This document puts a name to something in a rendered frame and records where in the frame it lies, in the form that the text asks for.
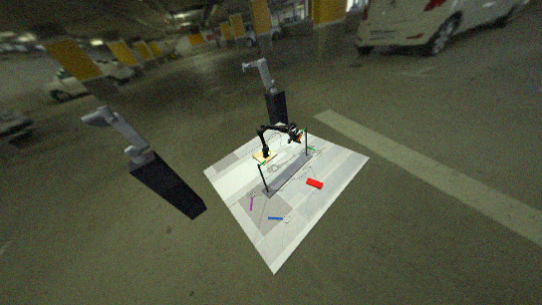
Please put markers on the red flat block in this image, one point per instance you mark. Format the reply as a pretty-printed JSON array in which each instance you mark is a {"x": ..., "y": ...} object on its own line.
[{"x": 314, "y": 183}]

